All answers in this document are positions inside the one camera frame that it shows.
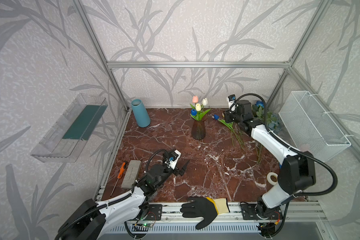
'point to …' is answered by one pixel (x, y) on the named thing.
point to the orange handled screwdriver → (122, 169)
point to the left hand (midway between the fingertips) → (184, 151)
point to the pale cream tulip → (199, 114)
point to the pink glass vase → (198, 128)
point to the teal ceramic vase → (141, 115)
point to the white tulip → (204, 102)
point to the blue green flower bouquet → (273, 122)
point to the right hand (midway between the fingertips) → (227, 106)
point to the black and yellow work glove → (207, 208)
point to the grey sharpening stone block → (132, 173)
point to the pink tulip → (195, 99)
